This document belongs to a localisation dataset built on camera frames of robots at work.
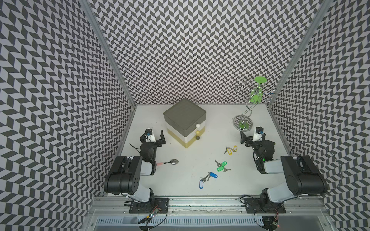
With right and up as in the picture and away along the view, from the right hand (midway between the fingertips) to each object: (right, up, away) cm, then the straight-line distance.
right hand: (247, 131), depth 90 cm
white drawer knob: (-32, +4, -6) cm, 33 cm away
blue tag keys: (-30, -27, -9) cm, 41 cm away
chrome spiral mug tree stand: (+2, +24, -8) cm, 25 cm away
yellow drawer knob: (-32, 0, -1) cm, 32 cm away
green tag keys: (-15, -22, -5) cm, 27 cm away
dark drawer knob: (-32, -5, +5) cm, 32 cm away
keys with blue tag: (-23, -25, -6) cm, 35 cm away
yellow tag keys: (-7, -11, +4) cm, 14 cm away
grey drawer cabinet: (-39, +7, -7) cm, 40 cm away
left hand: (-59, 0, 0) cm, 59 cm away
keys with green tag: (-18, -21, -3) cm, 28 cm away
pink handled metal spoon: (-47, -19, -1) cm, 50 cm away
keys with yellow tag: (-11, -13, +3) cm, 17 cm away
